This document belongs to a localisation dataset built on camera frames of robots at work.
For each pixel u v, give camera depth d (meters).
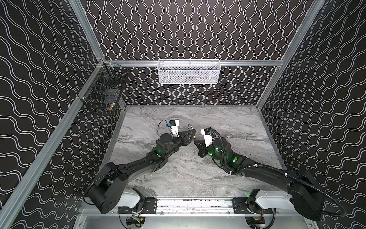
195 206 0.76
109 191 0.42
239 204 0.74
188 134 0.79
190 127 1.10
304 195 0.41
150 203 0.76
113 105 0.81
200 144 0.71
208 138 0.68
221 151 0.58
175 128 0.71
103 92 0.92
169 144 0.62
